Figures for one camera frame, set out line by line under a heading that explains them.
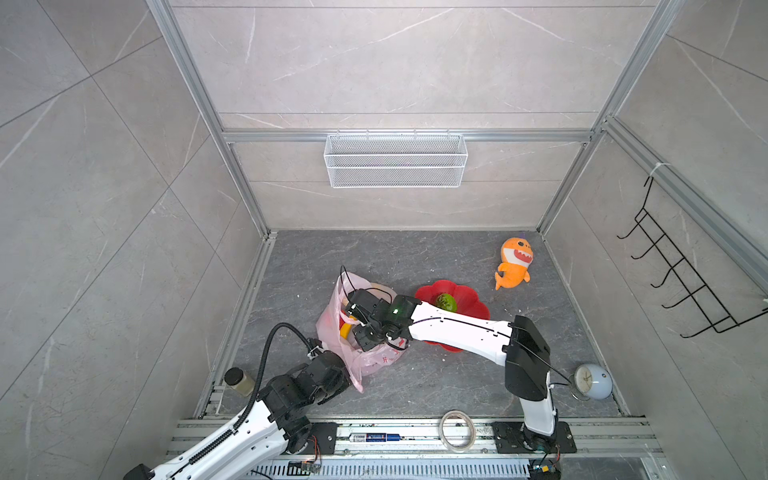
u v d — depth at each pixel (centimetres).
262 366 57
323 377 59
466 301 98
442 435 73
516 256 102
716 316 61
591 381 76
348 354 76
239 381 73
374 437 73
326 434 73
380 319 60
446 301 92
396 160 100
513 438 75
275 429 53
